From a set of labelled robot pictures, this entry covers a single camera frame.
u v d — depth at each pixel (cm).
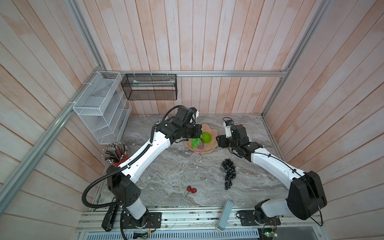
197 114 70
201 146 97
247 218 73
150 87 104
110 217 72
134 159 44
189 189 82
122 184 41
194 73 95
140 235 71
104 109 73
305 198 42
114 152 82
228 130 76
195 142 81
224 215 72
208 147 98
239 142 65
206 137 98
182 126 56
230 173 86
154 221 73
